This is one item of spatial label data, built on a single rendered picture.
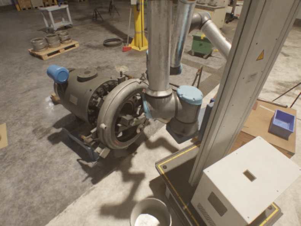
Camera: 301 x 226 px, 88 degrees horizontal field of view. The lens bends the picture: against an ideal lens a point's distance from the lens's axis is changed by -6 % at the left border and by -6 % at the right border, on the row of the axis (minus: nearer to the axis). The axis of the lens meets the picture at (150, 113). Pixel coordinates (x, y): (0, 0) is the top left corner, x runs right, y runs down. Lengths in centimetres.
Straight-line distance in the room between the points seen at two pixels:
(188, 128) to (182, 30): 55
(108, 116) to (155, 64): 73
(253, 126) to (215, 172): 110
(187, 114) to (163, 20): 49
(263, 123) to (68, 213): 225
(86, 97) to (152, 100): 97
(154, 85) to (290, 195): 196
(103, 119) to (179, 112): 71
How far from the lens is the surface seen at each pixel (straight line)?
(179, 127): 103
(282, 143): 209
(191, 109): 94
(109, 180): 200
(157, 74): 83
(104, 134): 149
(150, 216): 168
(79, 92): 181
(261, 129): 212
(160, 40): 80
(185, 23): 93
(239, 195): 108
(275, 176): 126
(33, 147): 268
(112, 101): 141
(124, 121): 152
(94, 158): 213
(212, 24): 151
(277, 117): 236
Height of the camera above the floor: 174
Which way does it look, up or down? 41 degrees down
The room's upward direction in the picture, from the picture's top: straight up
